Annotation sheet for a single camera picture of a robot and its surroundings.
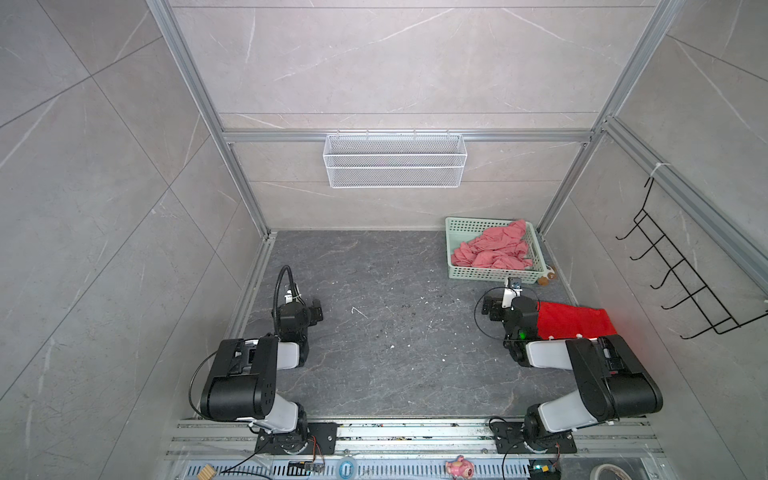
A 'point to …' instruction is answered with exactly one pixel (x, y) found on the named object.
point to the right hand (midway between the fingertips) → (501, 290)
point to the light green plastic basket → (463, 228)
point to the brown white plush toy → (549, 274)
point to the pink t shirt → (503, 247)
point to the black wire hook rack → (715, 311)
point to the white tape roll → (598, 468)
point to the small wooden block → (207, 473)
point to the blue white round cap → (347, 468)
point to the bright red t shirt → (557, 321)
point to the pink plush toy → (460, 467)
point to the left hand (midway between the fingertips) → (296, 295)
